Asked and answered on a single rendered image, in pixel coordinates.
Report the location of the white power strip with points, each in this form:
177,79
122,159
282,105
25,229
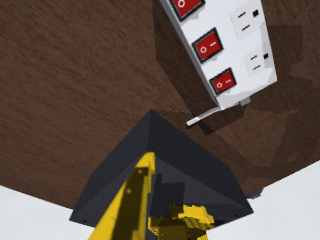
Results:
228,43

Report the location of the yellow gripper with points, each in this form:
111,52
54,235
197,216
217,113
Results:
125,218

